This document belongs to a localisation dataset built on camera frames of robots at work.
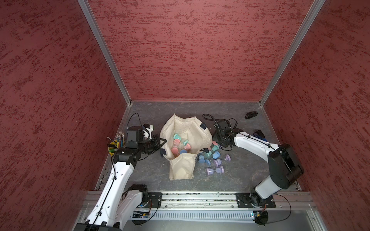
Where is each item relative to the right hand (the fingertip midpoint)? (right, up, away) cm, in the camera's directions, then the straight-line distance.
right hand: (215, 141), depth 91 cm
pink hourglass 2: (-26, -5, -6) cm, 27 cm away
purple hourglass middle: (+1, -12, -6) cm, 13 cm away
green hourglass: (-26, +2, +6) cm, 26 cm away
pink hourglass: (-18, -3, -2) cm, 18 cm away
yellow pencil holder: (-62, -1, -7) cm, 63 cm away
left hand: (-29, +2, -17) cm, 34 cm away
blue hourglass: (-21, -6, -2) cm, 22 cm away
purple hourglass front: (0, -15, -9) cm, 18 cm away
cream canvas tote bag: (-13, +5, -1) cm, 14 cm away
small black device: (+33, +17, +22) cm, 43 cm away
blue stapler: (+31, +4, +5) cm, 32 cm away
